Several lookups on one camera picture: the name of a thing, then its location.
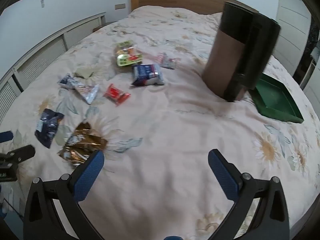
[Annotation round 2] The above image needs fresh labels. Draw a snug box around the navy snack packet white label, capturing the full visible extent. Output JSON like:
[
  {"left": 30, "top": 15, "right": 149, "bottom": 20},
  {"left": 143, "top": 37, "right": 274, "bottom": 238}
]
[{"left": 34, "top": 108, "right": 65, "bottom": 149}]

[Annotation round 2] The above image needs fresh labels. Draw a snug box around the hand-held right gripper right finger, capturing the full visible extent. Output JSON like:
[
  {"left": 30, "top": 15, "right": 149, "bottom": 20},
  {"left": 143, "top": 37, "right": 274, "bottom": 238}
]
[{"left": 207, "top": 149, "right": 290, "bottom": 240}]

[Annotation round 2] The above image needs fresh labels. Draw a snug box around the dark blue snack packet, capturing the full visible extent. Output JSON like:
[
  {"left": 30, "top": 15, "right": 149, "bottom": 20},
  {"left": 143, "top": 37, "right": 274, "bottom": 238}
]
[{"left": 58, "top": 73, "right": 81, "bottom": 89}]

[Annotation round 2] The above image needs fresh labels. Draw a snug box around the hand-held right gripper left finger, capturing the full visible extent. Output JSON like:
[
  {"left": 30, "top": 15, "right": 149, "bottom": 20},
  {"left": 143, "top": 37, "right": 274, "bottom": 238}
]
[{"left": 24, "top": 149, "right": 105, "bottom": 240}]

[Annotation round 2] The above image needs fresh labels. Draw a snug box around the silver snack packet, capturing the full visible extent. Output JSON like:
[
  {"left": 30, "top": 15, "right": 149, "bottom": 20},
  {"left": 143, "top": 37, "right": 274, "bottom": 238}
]
[{"left": 73, "top": 83, "right": 100, "bottom": 105}]

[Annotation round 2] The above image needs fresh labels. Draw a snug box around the gold snack packet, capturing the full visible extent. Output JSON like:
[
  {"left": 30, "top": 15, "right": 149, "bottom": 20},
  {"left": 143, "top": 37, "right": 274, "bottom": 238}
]
[{"left": 57, "top": 122, "right": 108, "bottom": 167}]

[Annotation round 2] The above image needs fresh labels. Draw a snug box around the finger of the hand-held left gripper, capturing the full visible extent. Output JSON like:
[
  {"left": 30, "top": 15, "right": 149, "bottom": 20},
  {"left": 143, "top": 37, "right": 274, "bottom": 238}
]
[
  {"left": 0, "top": 131, "right": 13, "bottom": 143},
  {"left": 0, "top": 144, "right": 36, "bottom": 167}
]

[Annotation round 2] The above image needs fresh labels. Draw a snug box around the tall brown and black box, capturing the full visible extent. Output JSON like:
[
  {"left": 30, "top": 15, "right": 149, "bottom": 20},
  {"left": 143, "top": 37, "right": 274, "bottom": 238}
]
[{"left": 202, "top": 1, "right": 281, "bottom": 103}]

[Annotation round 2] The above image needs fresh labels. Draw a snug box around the red snack packet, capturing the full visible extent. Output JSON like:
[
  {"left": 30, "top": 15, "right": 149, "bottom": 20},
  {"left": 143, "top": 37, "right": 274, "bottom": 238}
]
[{"left": 103, "top": 83, "right": 131, "bottom": 107}]

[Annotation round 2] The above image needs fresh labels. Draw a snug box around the white wardrobe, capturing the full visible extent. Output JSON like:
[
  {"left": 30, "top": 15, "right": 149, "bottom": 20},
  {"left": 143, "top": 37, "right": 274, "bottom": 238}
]
[{"left": 274, "top": 0, "right": 313, "bottom": 63}]

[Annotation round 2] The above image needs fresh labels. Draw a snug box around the blue and white snack packet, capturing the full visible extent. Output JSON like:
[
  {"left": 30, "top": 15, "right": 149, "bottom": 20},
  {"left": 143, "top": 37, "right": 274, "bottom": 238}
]
[{"left": 130, "top": 64, "right": 165, "bottom": 87}]

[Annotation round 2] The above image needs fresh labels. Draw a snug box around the pink and white snack packet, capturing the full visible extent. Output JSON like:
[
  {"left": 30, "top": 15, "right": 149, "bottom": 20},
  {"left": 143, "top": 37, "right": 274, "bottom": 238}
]
[{"left": 156, "top": 52, "right": 181, "bottom": 70}]

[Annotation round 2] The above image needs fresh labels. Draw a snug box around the green tray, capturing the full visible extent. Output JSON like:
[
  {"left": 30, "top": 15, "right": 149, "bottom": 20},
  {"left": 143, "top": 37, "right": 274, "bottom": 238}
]
[{"left": 251, "top": 73, "right": 304, "bottom": 124}]

